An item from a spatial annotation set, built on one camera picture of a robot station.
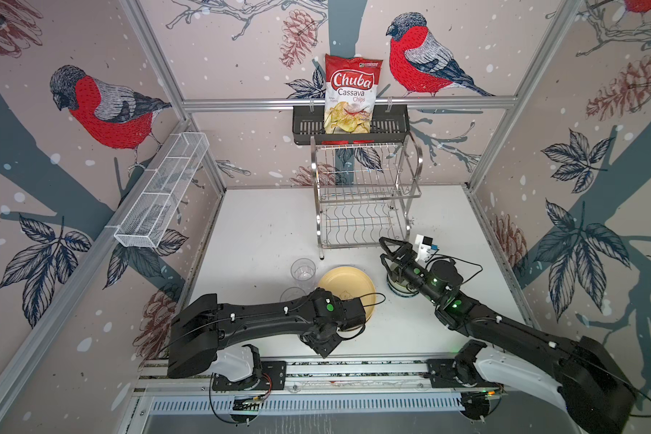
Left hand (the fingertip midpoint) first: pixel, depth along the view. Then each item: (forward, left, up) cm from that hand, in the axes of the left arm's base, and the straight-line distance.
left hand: (321, 348), depth 72 cm
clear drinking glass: (+25, +7, -3) cm, 26 cm away
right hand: (+20, -15, +16) cm, 30 cm away
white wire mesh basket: (+27, +47, +24) cm, 59 cm away
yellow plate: (+21, -9, -4) cm, 23 cm away
